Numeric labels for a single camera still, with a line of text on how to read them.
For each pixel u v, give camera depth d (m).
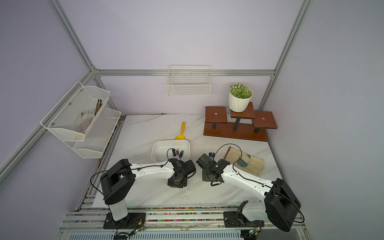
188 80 0.97
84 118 0.78
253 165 0.93
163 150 1.00
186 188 0.84
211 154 0.77
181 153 0.98
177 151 0.98
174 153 0.98
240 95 0.82
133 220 0.73
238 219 0.65
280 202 0.41
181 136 1.08
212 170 0.63
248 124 1.09
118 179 0.51
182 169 0.64
